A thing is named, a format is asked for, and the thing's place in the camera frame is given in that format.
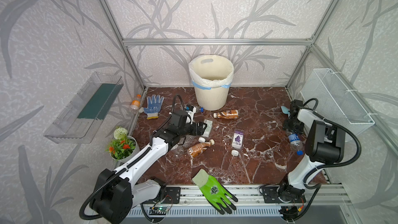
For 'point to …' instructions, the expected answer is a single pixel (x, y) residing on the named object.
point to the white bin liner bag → (210, 71)
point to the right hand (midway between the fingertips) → (291, 126)
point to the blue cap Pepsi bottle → (294, 140)
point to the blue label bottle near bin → (201, 110)
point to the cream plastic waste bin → (213, 99)
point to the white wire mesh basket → (335, 102)
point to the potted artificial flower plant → (123, 147)
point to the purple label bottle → (237, 141)
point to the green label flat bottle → (208, 132)
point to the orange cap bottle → (136, 103)
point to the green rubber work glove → (218, 197)
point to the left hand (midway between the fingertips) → (202, 120)
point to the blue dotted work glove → (153, 107)
